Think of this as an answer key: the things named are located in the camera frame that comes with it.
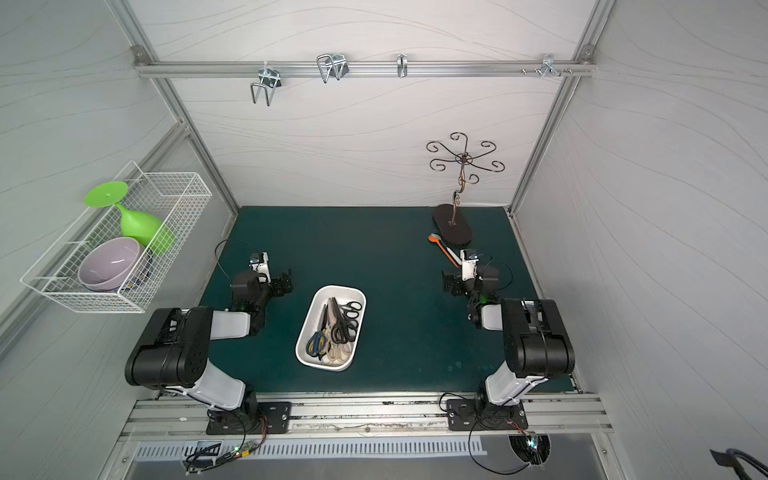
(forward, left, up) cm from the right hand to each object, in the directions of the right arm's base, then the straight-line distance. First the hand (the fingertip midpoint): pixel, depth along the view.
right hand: (459, 267), depth 96 cm
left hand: (-5, +59, +2) cm, 59 cm away
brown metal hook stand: (+28, +1, -5) cm, 29 cm away
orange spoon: (+16, +6, -6) cm, 18 cm away
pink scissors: (-28, +37, -5) cm, 46 cm away
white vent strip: (-51, +48, -6) cm, 70 cm away
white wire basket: (+1, +81, +27) cm, 85 cm away
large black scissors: (-22, +35, -3) cm, 42 cm away
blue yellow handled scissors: (-26, +42, -3) cm, 50 cm away
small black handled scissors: (-14, +35, -5) cm, 38 cm away
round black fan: (-47, -14, -8) cm, 50 cm away
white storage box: (-13, +44, 0) cm, 46 cm away
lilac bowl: (-23, +80, +31) cm, 89 cm away
